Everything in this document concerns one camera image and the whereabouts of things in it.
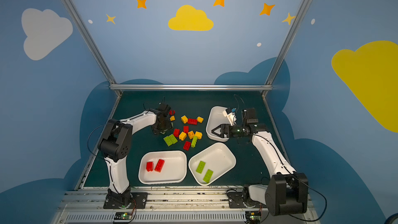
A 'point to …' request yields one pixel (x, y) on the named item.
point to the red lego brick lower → (186, 145)
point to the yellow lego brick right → (198, 135)
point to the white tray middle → (212, 163)
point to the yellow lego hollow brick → (191, 134)
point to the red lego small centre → (186, 129)
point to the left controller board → (123, 215)
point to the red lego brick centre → (176, 132)
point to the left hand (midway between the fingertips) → (165, 128)
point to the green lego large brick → (170, 139)
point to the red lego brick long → (159, 165)
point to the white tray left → (174, 170)
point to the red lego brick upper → (192, 121)
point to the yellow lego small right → (200, 119)
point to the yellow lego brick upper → (184, 119)
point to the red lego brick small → (150, 166)
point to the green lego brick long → (200, 167)
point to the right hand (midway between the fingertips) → (219, 130)
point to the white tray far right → (215, 117)
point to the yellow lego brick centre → (182, 136)
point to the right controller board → (253, 217)
